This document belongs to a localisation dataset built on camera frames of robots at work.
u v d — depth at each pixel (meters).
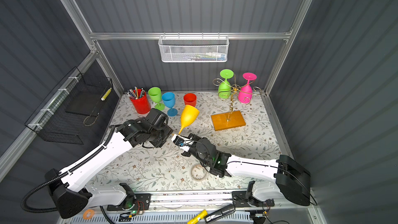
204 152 0.54
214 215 0.67
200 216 0.68
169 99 0.96
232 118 1.04
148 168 0.85
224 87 0.89
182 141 0.59
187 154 0.66
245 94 0.87
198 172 0.83
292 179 0.42
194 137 0.65
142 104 1.00
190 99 1.02
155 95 0.99
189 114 0.76
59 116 0.69
